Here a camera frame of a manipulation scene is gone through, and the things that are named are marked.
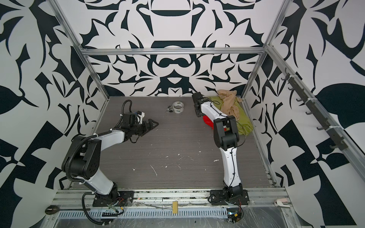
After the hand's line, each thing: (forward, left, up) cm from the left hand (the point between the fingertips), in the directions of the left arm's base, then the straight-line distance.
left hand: (155, 123), depth 92 cm
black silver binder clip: (+19, -8, -8) cm, 22 cm away
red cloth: (+5, -35, -6) cm, 36 cm away
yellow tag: (-44, -12, -9) cm, 47 cm away
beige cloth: (+14, -52, -1) cm, 54 cm away
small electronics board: (-48, -41, -10) cm, 64 cm away
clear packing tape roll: (+22, -14, -9) cm, 28 cm away
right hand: (+13, -34, -2) cm, 37 cm away
